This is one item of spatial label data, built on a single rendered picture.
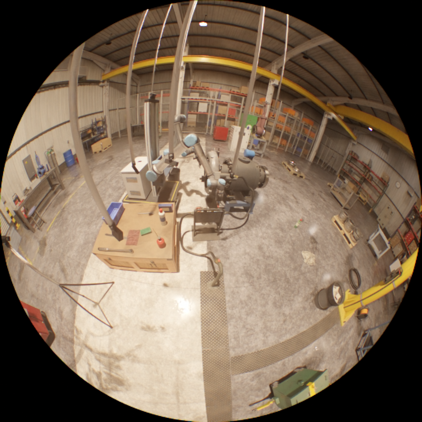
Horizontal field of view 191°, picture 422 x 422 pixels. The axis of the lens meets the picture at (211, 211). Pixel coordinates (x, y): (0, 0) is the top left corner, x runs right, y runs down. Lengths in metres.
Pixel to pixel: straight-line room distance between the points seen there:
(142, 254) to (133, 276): 0.56
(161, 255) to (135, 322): 0.97
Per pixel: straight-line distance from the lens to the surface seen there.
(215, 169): 1.83
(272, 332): 1.90
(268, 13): 8.48
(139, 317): 1.72
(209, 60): 9.68
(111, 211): 1.89
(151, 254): 1.30
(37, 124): 8.87
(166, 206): 1.51
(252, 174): 2.15
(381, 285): 2.87
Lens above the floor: 1.59
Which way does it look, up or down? 44 degrees down
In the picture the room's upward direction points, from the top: 10 degrees clockwise
